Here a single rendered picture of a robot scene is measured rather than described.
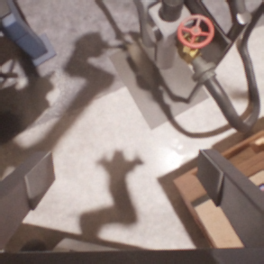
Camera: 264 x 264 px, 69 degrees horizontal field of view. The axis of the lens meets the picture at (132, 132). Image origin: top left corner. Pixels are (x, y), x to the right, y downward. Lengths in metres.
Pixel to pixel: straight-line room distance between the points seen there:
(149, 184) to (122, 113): 0.34
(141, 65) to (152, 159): 0.44
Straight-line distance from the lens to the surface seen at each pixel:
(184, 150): 0.89
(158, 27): 0.52
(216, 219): 0.44
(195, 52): 0.50
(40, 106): 1.06
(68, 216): 1.00
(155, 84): 0.93
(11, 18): 0.98
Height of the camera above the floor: 0.88
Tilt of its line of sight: 81 degrees down
